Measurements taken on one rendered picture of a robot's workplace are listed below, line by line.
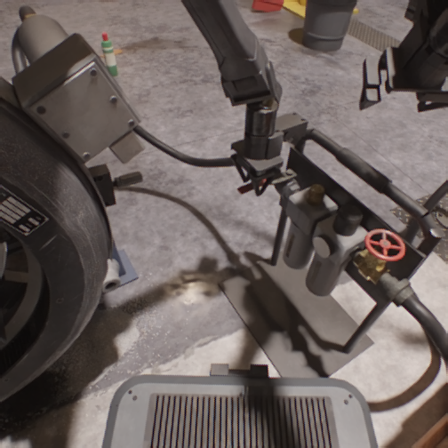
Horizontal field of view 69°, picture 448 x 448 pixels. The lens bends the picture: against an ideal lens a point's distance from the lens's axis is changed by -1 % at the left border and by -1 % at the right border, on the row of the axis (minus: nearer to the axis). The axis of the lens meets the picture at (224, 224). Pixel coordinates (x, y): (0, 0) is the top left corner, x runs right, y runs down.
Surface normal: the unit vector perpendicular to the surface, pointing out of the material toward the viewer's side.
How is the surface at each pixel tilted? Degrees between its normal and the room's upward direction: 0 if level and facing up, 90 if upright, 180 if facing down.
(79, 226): 88
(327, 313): 0
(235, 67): 118
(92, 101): 90
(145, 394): 0
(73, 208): 85
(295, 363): 0
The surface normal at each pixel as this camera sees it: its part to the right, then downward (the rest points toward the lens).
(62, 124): 0.52, 0.65
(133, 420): 0.02, -0.66
